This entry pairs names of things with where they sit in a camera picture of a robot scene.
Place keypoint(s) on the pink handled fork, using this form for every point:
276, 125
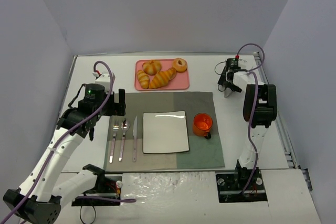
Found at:
115, 128

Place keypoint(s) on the white square plate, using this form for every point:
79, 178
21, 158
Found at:
165, 133

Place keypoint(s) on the pink handled spoon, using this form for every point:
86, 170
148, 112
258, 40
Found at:
125, 126

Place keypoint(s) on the small striped croissant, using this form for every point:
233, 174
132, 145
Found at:
143, 79

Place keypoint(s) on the large striped croissant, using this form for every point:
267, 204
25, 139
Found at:
162, 78

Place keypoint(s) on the grey green placemat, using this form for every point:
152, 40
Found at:
203, 153

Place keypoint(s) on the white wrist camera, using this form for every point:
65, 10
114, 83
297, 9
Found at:
105, 79
243, 64

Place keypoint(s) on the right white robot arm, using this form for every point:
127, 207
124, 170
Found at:
259, 108

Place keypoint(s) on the glazed donut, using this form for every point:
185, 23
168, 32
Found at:
179, 64

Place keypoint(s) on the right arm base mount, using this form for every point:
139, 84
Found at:
229, 189

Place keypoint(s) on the pink handled knife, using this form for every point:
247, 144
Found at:
135, 125

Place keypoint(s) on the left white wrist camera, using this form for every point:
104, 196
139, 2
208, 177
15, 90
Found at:
105, 79

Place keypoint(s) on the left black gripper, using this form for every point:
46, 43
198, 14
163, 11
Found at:
119, 104

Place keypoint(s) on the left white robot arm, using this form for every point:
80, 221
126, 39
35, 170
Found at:
37, 200

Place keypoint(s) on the orange mug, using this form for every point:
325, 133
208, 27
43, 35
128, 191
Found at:
202, 125

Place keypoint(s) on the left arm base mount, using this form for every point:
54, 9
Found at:
111, 188

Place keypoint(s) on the aluminium frame rail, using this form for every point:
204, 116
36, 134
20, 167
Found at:
289, 149

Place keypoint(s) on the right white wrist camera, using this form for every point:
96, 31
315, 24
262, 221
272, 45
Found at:
243, 64

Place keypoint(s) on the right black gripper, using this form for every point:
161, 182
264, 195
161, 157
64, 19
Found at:
229, 83

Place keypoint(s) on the metal serving tongs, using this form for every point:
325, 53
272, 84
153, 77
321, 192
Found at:
227, 92

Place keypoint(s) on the round pumpkin bread bun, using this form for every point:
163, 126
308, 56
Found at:
151, 67

